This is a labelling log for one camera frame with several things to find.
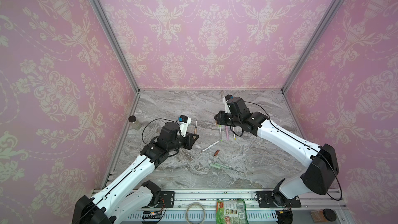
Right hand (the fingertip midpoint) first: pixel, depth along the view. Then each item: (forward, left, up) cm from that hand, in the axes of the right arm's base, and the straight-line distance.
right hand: (215, 117), depth 80 cm
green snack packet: (-39, -4, -19) cm, 43 cm away
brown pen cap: (-7, 0, +5) cm, 9 cm away
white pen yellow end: (-2, -13, -21) cm, 24 cm away
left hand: (-10, +9, -2) cm, 14 cm away
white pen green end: (+2, -4, -21) cm, 21 cm away
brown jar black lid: (-42, -41, -13) cm, 60 cm away
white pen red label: (-7, +5, -21) cm, 23 cm away
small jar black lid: (+8, +49, -10) cm, 51 cm away
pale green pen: (-18, -3, -22) cm, 28 cm away
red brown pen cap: (-10, -1, -21) cm, 24 cm away
